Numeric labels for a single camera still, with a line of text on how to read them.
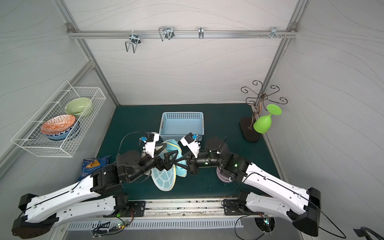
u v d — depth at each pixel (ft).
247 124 3.39
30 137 1.85
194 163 1.73
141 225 2.30
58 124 2.06
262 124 2.63
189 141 1.79
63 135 1.88
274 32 2.51
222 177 2.56
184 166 1.88
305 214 1.28
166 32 2.51
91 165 2.74
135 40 2.57
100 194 1.54
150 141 1.74
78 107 2.40
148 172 1.86
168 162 1.77
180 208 2.46
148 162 1.76
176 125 3.53
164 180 2.16
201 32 2.37
